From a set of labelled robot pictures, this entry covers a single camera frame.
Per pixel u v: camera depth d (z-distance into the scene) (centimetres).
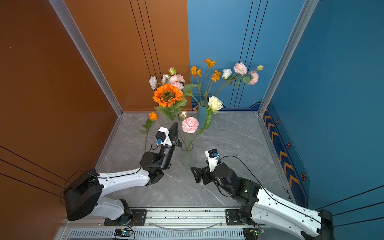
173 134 62
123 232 71
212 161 61
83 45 83
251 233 70
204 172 60
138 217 74
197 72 89
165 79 74
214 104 66
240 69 77
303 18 73
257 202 48
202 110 98
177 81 69
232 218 72
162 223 72
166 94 53
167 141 57
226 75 82
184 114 64
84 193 42
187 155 81
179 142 61
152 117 113
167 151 61
